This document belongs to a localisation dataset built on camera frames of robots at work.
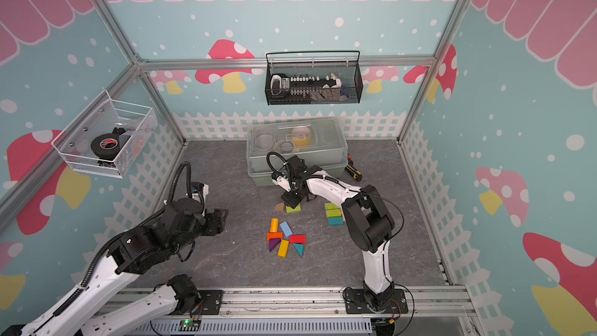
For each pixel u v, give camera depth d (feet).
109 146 2.34
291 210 2.88
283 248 2.81
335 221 3.02
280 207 3.12
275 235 2.90
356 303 2.43
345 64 2.94
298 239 2.88
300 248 2.73
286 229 2.94
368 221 1.66
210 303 2.44
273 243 2.79
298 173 2.42
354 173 3.47
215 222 2.04
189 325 2.39
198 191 1.96
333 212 3.07
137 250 1.46
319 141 3.00
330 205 3.11
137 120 2.60
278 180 2.77
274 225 2.94
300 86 2.87
